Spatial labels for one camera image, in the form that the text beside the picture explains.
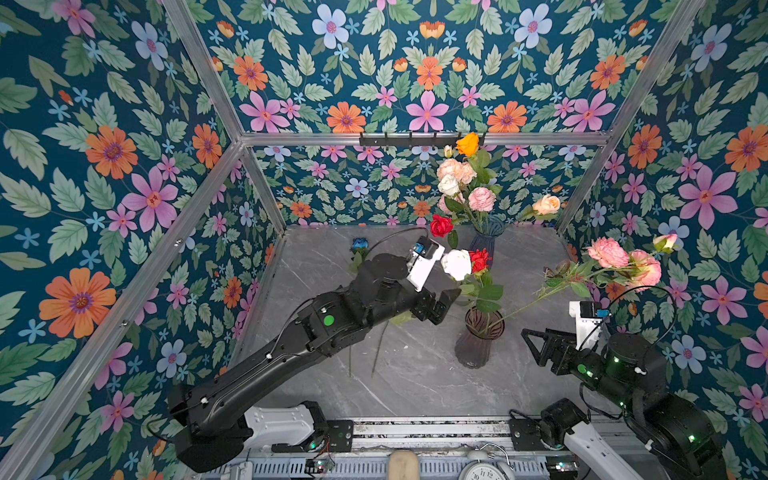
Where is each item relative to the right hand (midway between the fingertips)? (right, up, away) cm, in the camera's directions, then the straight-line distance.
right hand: (534, 331), depth 62 cm
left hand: (-19, +12, -5) cm, 23 cm away
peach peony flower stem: (-11, +40, +21) cm, 46 cm away
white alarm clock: (-7, -33, +8) cm, 35 cm away
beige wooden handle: (-28, -31, +4) cm, 42 cm away
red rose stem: (-19, +23, +10) cm, 31 cm away
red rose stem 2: (-11, +8, -4) cm, 15 cm away
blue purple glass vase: (-1, +23, +34) cm, 41 cm away
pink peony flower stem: (-6, +31, +20) cm, 38 cm away
